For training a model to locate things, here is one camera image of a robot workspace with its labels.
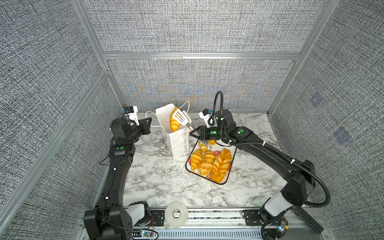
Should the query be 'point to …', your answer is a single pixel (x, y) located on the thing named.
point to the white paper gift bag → (177, 141)
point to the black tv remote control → (313, 224)
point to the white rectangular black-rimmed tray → (188, 167)
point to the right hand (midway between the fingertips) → (191, 132)
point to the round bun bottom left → (204, 168)
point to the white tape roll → (174, 222)
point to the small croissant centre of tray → (209, 156)
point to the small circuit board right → (282, 226)
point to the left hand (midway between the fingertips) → (151, 118)
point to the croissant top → (212, 142)
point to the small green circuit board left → (142, 233)
